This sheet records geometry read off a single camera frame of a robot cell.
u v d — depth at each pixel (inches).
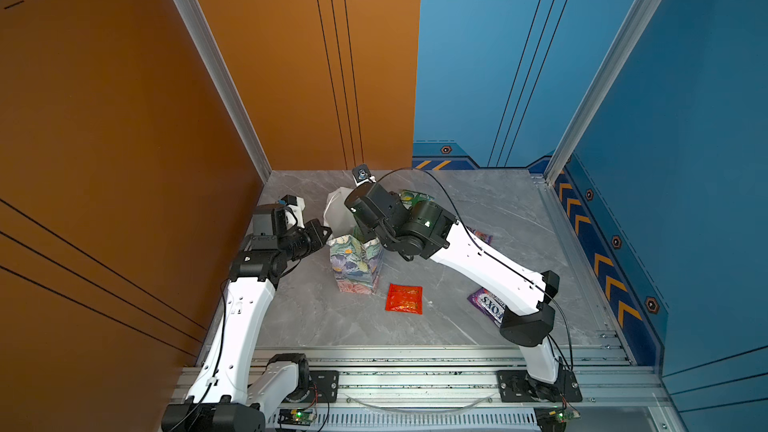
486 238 39.1
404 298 34.2
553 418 27.6
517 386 28.7
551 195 46.9
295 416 28.0
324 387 28.9
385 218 18.1
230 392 15.0
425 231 17.2
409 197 42.9
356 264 30.4
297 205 27.2
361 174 21.4
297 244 24.7
